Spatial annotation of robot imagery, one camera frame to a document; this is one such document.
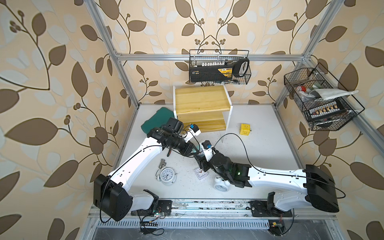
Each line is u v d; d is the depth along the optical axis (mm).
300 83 857
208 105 754
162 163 890
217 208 753
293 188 450
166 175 823
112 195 386
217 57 891
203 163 647
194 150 715
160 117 1118
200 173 845
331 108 662
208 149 627
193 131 667
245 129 992
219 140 629
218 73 829
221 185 742
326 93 637
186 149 642
